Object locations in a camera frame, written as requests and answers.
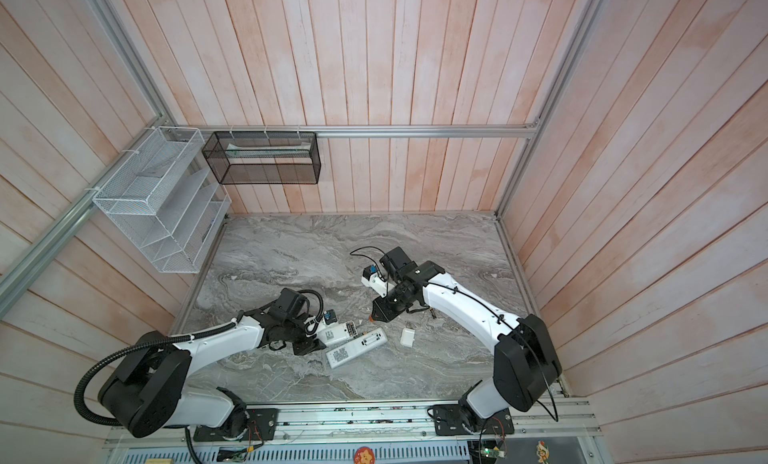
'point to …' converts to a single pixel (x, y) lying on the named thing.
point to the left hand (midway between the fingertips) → (318, 340)
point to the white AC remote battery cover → (407, 337)
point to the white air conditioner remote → (339, 333)
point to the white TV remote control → (345, 353)
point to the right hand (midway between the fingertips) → (377, 313)
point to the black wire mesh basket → (264, 157)
